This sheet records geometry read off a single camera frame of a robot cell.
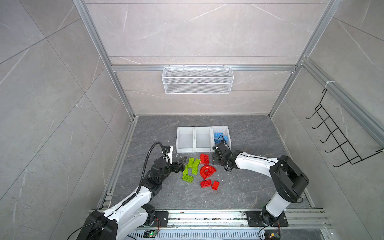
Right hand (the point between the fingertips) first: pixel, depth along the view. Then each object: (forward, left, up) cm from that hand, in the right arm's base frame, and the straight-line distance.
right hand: (217, 157), depth 93 cm
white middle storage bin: (+15, +7, -2) cm, 17 cm away
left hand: (-3, +23, +11) cm, 26 cm away
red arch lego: (-8, +7, -2) cm, 11 cm away
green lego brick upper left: (-2, +17, -1) cm, 17 cm away
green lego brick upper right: (-8, +15, -2) cm, 17 cm away
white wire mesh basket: (+45, +25, +28) cm, 58 cm away
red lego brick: (-16, +8, -1) cm, 18 cm away
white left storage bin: (+15, +21, -4) cm, 26 cm away
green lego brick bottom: (-13, +19, -1) cm, 23 cm away
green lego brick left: (-8, +20, -2) cm, 22 cm away
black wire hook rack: (-18, -49, +31) cm, 61 cm away
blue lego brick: (+19, -2, -2) cm, 19 cm away
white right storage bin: (+20, -7, +3) cm, 22 cm away
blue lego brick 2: (+12, -7, +4) cm, 15 cm away
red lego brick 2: (-17, +3, -1) cm, 17 cm away
